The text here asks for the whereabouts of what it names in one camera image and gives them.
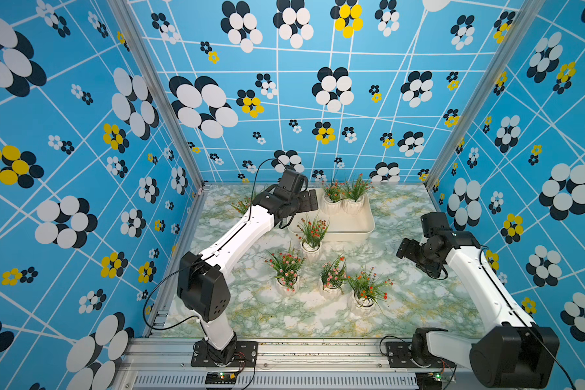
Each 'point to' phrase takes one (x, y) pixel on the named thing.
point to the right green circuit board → (429, 380)
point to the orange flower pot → (353, 197)
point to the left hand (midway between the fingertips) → (309, 198)
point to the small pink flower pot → (331, 197)
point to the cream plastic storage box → (345, 227)
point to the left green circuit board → (220, 378)
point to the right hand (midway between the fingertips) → (413, 258)
